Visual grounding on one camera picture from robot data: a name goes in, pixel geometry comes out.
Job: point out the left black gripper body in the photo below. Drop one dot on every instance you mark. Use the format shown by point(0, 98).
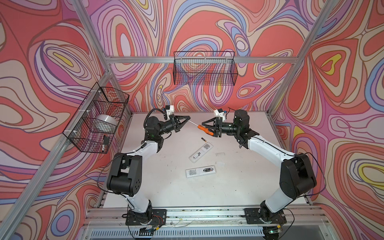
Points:
point(168, 127)

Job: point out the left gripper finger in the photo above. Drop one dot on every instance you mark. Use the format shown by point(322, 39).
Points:
point(180, 123)
point(181, 118)

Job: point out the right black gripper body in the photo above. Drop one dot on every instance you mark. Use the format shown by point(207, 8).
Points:
point(225, 127)

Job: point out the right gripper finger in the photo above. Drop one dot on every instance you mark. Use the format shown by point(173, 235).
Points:
point(211, 123)
point(209, 132)

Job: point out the orange handle screwdriver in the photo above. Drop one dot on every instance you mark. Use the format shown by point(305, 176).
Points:
point(200, 127)

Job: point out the long white remote control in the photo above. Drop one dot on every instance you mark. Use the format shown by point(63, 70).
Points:
point(201, 152)

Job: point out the small white remote control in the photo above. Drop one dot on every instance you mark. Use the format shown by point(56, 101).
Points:
point(202, 171)

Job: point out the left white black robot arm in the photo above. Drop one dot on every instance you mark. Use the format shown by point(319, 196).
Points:
point(125, 175)

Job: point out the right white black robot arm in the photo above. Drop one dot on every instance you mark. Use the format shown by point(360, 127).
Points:
point(296, 172)

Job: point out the white bowl in basket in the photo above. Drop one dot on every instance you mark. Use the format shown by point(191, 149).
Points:
point(107, 119)

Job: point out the small black item in basket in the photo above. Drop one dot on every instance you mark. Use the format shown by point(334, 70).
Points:
point(106, 140)

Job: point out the back black wire basket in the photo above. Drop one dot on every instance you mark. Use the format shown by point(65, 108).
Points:
point(205, 68)

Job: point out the black wire basket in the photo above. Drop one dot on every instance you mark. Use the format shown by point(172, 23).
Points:
point(84, 131)
point(205, 68)

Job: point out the left black wire basket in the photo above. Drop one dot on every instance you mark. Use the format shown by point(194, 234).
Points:
point(84, 131)

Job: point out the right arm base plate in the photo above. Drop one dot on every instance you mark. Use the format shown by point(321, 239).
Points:
point(264, 216)

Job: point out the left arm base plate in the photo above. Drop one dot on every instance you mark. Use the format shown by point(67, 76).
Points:
point(156, 217)

